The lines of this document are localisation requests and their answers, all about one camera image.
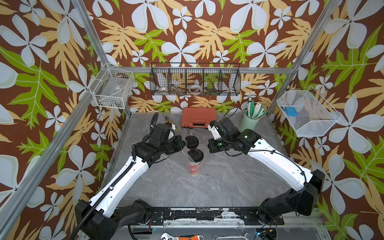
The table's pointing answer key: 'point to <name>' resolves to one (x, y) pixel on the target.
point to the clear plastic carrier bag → (188, 161)
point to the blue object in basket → (291, 111)
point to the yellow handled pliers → (168, 120)
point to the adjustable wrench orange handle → (166, 236)
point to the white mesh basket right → (307, 112)
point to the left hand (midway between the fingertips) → (187, 141)
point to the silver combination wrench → (244, 236)
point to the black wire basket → (196, 79)
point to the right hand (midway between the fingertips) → (205, 146)
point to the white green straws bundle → (255, 110)
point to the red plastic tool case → (198, 117)
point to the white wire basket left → (111, 87)
